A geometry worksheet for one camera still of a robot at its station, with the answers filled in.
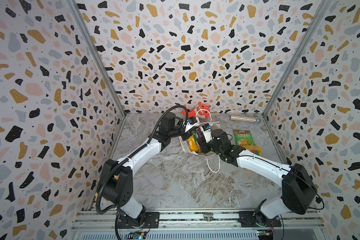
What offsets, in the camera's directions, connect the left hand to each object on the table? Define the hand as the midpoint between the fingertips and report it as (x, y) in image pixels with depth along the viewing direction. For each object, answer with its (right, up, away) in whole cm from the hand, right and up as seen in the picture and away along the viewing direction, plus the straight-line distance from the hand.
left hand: (197, 123), depth 79 cm
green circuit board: (-29, -53, -9) cm, 61 cm away
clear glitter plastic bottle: (+39, +5, +37) cm, 54 cm away
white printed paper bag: (-7, -10, -2) cm, 12 cm away
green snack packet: (+34, -9, +27) cm, 45 cm away
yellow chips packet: (+37, -16, +16) cm, 43 cm away
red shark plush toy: (+5, +12, +35) cm, 37 cm away
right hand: (+1, -7, +4) cm, 8 cm away
